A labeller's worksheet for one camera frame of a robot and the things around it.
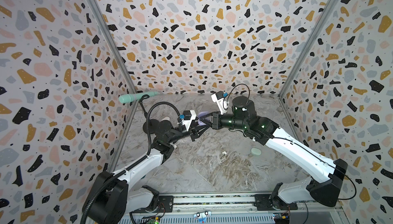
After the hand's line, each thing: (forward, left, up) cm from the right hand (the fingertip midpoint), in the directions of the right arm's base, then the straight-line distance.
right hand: (200, 117), depth 61 cm
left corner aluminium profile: (+49, +54, -14) cm, 74 cm away
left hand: (+3, -4, -6) cm, 8 cm away
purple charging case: (+4, 0, -3) cm, 4 cm away
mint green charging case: (+1, -31, -34) cm, 46 cm away
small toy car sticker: (-30, -1, -35) cm, 46 cm away
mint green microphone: (+14, +36, -4) cm, 39 cm away
